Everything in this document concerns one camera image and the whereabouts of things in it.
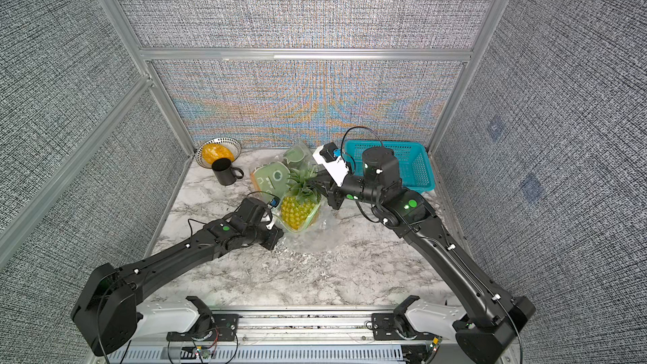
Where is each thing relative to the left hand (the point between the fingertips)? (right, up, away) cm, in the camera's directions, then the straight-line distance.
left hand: (286, 232), depth 82 cm
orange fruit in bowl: (-37, +29, +28) cm, 54 cm away
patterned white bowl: (-31, +33, +37) cm, 59 cm away
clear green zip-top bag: (+13, -3, +13) cm, 18 cm away
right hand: (+9, +20, -22) cm, 31 cm away
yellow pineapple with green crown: (+6, +10, -17) cm, 21 cm away
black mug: (-28, +20, +21) cm, 40 cm away
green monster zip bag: (-8, +18, +16) cm, 25 cm away
